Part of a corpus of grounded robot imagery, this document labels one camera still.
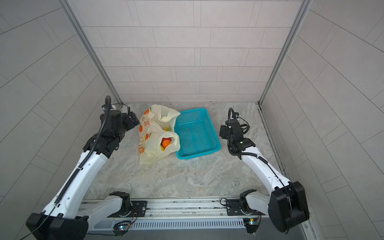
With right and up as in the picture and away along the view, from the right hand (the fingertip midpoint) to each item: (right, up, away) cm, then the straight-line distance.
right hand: (228, 127), depth 84 cm
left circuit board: (-51, -42, -20) cm, 69 cm away
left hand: (-51, +7, -10) cm, 52 cm away
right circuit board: (+8, -43, -17) cm, 47 cm away
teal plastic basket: (-19, -7, +14) cm, 25 cm away
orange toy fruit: (-36, -9, -1) cm, 37 cm away
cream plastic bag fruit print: (-40, +3, -1) cm, 40 cm away
